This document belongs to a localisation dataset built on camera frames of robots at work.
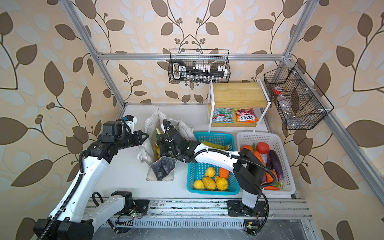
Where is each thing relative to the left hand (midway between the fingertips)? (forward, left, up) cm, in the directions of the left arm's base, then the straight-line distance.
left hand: (148, 133), depth 74 cm
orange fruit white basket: (+4, -54, -17) cm, 57 cm away
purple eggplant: (-5, -68, -15) cm, 70 cm away
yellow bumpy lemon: (-17, -31, -20) cm, 41 cm away
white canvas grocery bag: (-12, -5, -14) cm, 19 cm away
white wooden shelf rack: (+22, -52, +8) cm, 57 cm away
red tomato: (+4, -64, -18) cm, 66 cm away
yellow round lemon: (-17, -38, -19) cm, 46 cm away
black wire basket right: (+13, -76, +10) cm, 78 cm away
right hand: (-1, -5, -6) cm, 7 cm away
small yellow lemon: (-18, -26, -19) cm, 37 cm away
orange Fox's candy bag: (+19, -54, -6) cm, 57 cm away
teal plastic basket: (-9, -25, -25) cm, 36 cm away
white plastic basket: (+10, -54, -18) cm, 58 cm away
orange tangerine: (-12, -40, -19) cm, 45 cm away
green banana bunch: (+2, -41, -16) cm, 44 cm away
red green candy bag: (+18, -39, -5) cm, 43 cm away
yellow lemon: (-11, -32, -20) cm, 39 cm away
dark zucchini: (0, -5, -1) cm, 5 cm away
